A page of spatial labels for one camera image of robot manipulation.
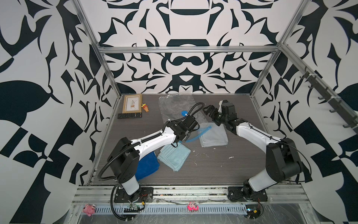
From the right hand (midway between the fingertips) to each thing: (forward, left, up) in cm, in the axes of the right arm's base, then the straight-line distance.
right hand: (205, 110), depth 89 cm
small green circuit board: (-49, +39, -15) cm, 64 cm away
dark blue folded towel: (-29, +35, -14) cm, 47 cm away
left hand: (-11, +16, -4) cm, 20 cm away
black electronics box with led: (-51, -20, -18) cm, 58 cm away
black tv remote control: (+7, +54, -14) cm, 56 cm away
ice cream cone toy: (+14, +43, -13) cm, 47 cm away
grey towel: (-10, -5, -14) cm, 18 cm away
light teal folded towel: (-24, +20, -15) cm, 35 cm away
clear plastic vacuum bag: (+16, +19, -17) cm, 30 cm away
